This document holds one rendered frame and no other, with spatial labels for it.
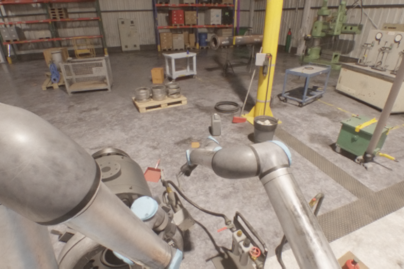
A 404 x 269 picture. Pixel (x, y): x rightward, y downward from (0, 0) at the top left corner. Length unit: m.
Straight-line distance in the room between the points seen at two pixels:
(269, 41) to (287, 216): 3.68
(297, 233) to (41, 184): 0.65
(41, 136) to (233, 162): 0.57
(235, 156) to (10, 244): 0.60
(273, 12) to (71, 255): 4.04
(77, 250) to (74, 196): 1.02
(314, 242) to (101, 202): 0.59
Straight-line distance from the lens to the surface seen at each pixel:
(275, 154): 0.78
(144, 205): 0.82
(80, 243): 1.32
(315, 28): 12.55
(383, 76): 6.36
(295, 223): 0.74
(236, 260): 2.20
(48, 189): 0.31
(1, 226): 0.47
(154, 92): 5.33
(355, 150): 3.83
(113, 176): 1.66
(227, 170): 0.76
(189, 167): 1.45
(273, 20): 4.17
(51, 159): 0.31
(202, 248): 2.26
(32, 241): 0.50
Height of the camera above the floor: 1.90
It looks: 29 degrees down
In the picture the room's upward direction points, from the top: 1 degrees counter-clockwise
